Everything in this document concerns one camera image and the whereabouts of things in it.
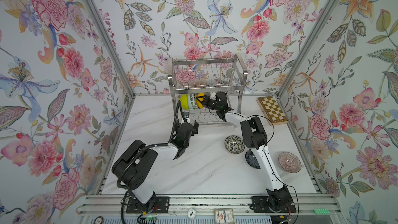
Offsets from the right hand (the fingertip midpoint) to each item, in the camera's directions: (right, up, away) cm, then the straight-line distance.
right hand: (196, 98), depth 104 cm
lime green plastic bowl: (-8, -2, -3) cm, 9 cm away
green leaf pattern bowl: (-2, -2, -3) cm, 4 cm away
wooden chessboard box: (+53, -8, +5) cm, 54 cm away
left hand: (-4, -14, -12) cm, 19 cm away
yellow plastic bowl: (+2, -4, -3) cm, 5 cm away
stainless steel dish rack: (+4, +3, -28) cm, 28 cm away
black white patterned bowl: (+23, -29, -11) cm, 39 cm away
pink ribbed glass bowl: (+52, -37, -18) cm, 66 cm away
